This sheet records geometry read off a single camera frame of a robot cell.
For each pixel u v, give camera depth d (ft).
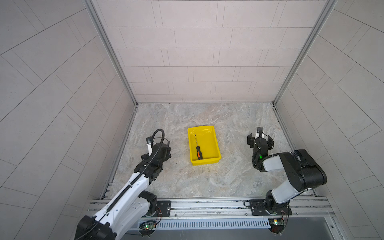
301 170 1.48
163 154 2.07
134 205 1.84
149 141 2.24
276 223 2.26
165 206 2.34
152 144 2.22
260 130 2.60
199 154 2.85
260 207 2.32
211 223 2.23
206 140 3.07
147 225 2.12
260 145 2.27
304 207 2.40
